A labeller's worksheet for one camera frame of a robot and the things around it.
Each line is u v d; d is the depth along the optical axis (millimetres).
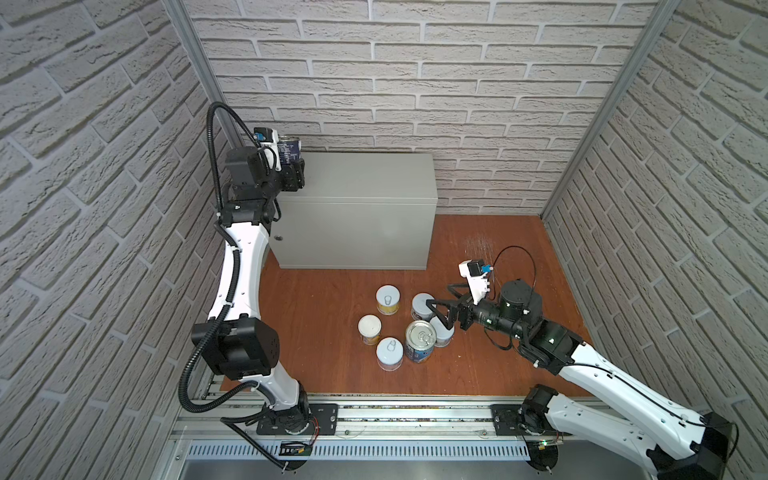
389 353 799
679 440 403
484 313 598
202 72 791
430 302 643
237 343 422
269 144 610
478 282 598
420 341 760
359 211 917
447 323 600
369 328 819
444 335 813
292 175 657
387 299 896
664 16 695
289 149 685
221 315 422
